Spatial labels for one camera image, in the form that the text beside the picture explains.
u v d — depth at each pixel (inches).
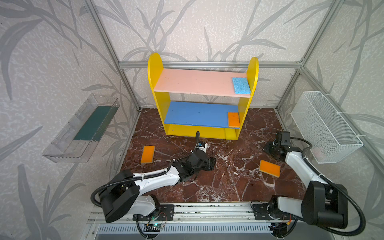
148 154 37.1
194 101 47.4
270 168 34.9
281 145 26.1
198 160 24.4
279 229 29.0
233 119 37.0
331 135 24.1
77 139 25.1
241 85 29.2
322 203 16.0
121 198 16.3
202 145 29.0
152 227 28.3
